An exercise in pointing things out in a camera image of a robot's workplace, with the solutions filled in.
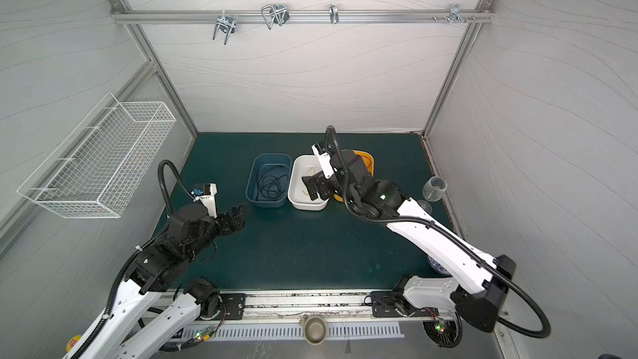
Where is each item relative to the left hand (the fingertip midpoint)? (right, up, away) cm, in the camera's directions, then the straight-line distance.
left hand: (237, 203), depth 72 cm
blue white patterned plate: (+63, -22, +7) cm, 67 cm away
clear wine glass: (+63, +2, +11) cm, 64 cm away
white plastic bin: (+15, -2, +26) cm, 31 cm away
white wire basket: (-38, +11, -4) cm, 40 cm away
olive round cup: (+23, -36, -3) cm, 43 cm away
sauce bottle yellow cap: (-29, -27, -19) cm, 44 cm away
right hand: (+26, +12, -3) cm, 28 cm away
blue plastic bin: (-2, +11, +32) cm, 34 cm away
